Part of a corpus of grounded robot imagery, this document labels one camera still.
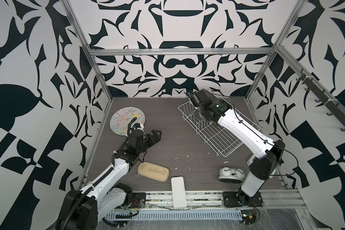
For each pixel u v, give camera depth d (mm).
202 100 567
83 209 393
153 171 795
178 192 746
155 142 729
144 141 690
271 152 440
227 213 714
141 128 760
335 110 551
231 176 717
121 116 1082
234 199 748
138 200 732
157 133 759
